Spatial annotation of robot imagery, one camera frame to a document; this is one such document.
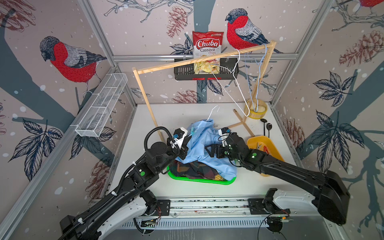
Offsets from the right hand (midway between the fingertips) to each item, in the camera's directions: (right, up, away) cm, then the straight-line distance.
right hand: (211, 146), depth 78 cm
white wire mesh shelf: (-59, +22, 0) cm, 63 cm away
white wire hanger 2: (0, +19, -4) cm, 19 cm away
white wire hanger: (+27, +41, +39) cm, 63 cm away
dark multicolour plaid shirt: (-10, -13, +1) cm, 16 cm away
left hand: (-10, +8, -12) cm, 18 cm away
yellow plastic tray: (+34, -1, +19) cm, 39 cm away
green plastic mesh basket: (+9, -17, -4) cm, 20 cm away
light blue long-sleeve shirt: (-4, +7, 0) cm, 8 cm away
